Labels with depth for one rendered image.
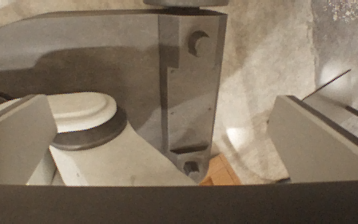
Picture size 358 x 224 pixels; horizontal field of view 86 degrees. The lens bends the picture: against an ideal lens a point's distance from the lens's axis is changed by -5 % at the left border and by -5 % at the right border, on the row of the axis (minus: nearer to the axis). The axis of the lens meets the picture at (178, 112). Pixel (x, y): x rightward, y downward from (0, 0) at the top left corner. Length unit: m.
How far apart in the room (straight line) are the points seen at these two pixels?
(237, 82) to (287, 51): 0.21
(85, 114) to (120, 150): 0.08
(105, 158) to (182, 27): 0.27
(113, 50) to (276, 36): 0.55
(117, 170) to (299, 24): 0.74
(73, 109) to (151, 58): 0.20
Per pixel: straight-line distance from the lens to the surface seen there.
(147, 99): 0.51
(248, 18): 0.72
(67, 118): 0.36
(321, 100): 1.08
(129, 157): 0.32
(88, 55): 0.47
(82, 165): 0.33
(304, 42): 0.88
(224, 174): 0.81
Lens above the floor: 0.62
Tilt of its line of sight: 56 degrees down
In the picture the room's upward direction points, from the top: 156 degrees clockwise
